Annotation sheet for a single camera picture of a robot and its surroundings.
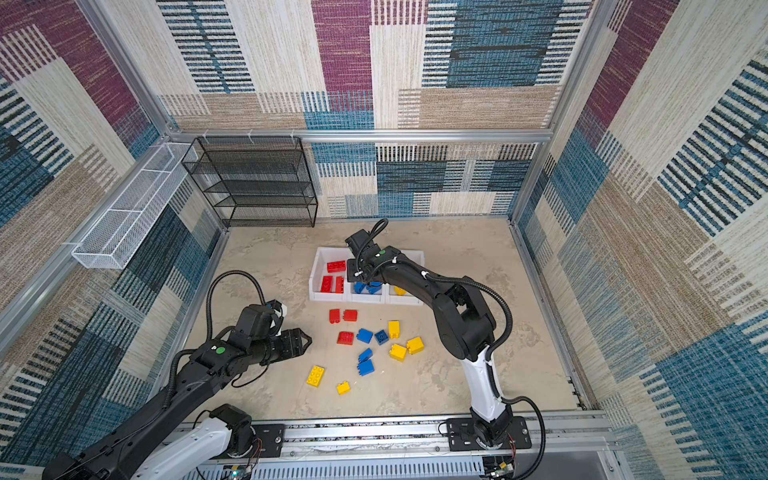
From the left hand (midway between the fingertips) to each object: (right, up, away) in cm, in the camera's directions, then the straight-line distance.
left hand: (304, 339), depth 80 cm
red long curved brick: (+6, +12, +19) cm, 23 cm away
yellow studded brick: (+25, -5, +6) cm, 26 cm away
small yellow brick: (+10, -13, +1) cm, 17 cm away
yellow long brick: (+3, -11, +2) cm, 11 cm away
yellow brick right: (+30, -4, +7) cm, 31 cm away
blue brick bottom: (+16, -9, +5) cm, 19 cm away
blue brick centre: (+15, -2, +11) cm, 19 cm away
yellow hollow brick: (+26, +10, +19) cm, 33 cm away
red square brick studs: (+10, -3, +9) cm, 14 cm away
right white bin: (+25, +8, +17) cm, 32 cm away
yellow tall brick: (+24, 0, +9) cm, 26 cm away
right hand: (+13, +16, +14) cm, 25 cm away
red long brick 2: (+2, +11, +20) cm, 23 cm away
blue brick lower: (+16, -7, +6) cm, 18 cm away
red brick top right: (+10, +3, +14) cm, 18 cm away
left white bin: (+2, +15, +23) cm, 27 cm away
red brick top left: (+6, +3, +14) cm, 15 cm away
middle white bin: (+15, +9, +16) cm, 23 cm away
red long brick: (+4, +18, +25) cm, 31 cm away
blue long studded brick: (+13, +11, +19) cm, 25 cm away
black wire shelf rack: (-26, +48, +29) cm, 62 cm away
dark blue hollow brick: (+20, -2, +9) cm, 22 cm away
